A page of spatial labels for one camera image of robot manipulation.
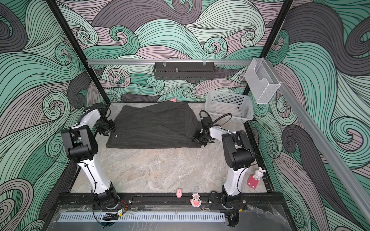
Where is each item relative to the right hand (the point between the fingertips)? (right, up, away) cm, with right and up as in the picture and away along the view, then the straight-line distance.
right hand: (193, 140), depth 96 cm
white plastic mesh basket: (+41, +24, +22) cm, 52 cm away
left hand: (-55, +7, -2) cm, 55 cm away
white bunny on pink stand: (+33, -19, -17) cm, 41 cm away
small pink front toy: (-9, -24, -22) cm, 34 cm away
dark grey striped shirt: (-19, +10, +8) cm, 23 cm away
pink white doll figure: (0, -26, -25) cm, 36 cm away
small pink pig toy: (-14, +30, +22) cm, 40 cm away
